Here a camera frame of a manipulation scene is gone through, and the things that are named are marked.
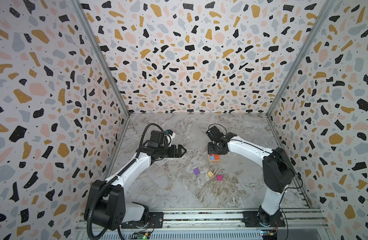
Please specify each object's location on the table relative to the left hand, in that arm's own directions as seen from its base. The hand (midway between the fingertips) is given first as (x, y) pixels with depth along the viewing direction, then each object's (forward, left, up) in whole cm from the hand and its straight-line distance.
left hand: (179, 148), depth 83 cm
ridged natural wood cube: (-9, -17, -14) cm, 24 cm away
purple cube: (-7, -10, -16) cm, 19 cm away
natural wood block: (0, -21, -15) cm, 26 cm away
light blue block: (+1, -20, -13) cm, 24 cm away
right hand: (+4, -18, -6) cm, 20 cm away
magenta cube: (-11, -23, -16) cm, 30 cm away
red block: (+1, -23, -13) cm, 26 cm away
